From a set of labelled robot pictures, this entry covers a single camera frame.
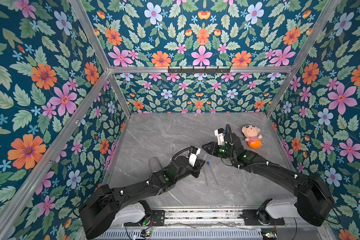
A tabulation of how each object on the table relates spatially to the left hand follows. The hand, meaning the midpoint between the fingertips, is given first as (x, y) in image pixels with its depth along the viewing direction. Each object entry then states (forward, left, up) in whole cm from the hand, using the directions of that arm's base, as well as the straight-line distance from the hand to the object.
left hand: (206, 161), depth 76 cm
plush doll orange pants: (+15, -35, -11) cm, 40 cm away
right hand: (+9, -1, +3) cm, 10 cm away
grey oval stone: (+7, +30, -13) cm, 33 cm away
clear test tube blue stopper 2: (-5, -1, -17) cm, 18 cm away
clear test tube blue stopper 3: (+6, -4, -17) cm, 18 cm away
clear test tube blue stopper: (+2, 0, +5) cm, 5 cm away
